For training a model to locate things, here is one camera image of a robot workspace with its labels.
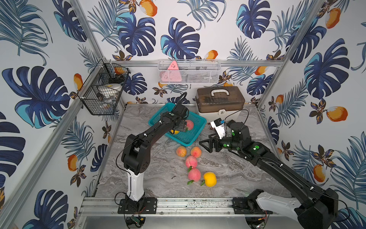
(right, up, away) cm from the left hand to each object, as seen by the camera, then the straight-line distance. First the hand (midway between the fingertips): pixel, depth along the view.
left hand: (176, 123), depth 92 cm
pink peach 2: (+9, -22, -8) cm, 25 cm away
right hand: (+15, -7, -19) cm, 25 cm away
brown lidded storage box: (+26, +14, +1) cm, 29 cm away
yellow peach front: (+19, -30, -14) cm, 38 cm away
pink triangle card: (-3, +31, -3) cm, 31 cm away
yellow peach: (-1, -6, +5) cm, 8 cm away
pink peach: (+9, -1, +9) cm, 12 cm away
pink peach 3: (+10, -28, -13) cm, 33 cm away
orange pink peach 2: (+12, -18, -4) cm, 22 cm away
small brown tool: (+18, -2, -26) cm, 32 cm away
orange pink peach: (+3, -17, -4) cm, 18 cm away
